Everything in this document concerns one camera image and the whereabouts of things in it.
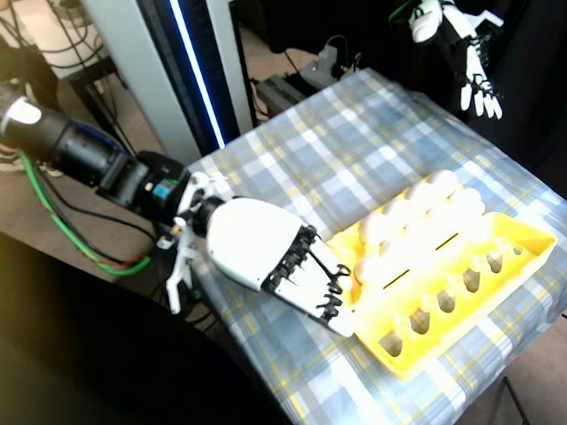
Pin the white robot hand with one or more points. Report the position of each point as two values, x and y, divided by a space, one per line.
480 98
251 239

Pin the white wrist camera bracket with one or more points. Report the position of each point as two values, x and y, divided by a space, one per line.
176 287

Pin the blue plaid tablecloth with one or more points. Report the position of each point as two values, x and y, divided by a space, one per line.
350 143

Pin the grey column with light strip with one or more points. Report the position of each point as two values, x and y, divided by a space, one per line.
110 30

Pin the yellow egg box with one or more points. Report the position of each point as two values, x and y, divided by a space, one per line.
512 234

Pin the grey clamp device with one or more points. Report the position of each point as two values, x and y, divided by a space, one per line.
323 60

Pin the black curtain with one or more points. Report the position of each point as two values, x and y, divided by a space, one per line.
551 97

